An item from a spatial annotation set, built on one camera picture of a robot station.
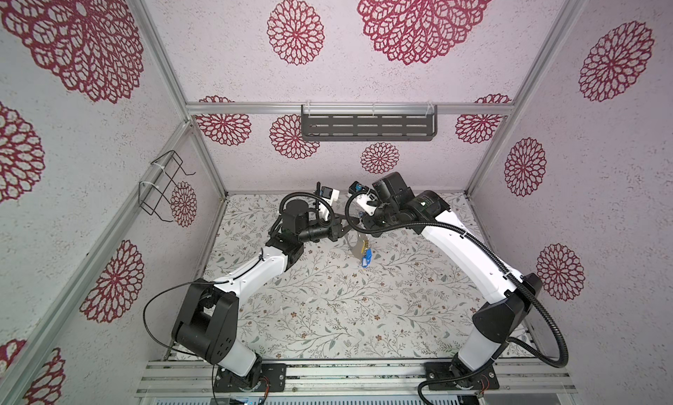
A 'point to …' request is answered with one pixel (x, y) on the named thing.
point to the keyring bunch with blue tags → (366, 251)
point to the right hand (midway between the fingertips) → (365, 212)
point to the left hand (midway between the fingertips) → (358, 225)
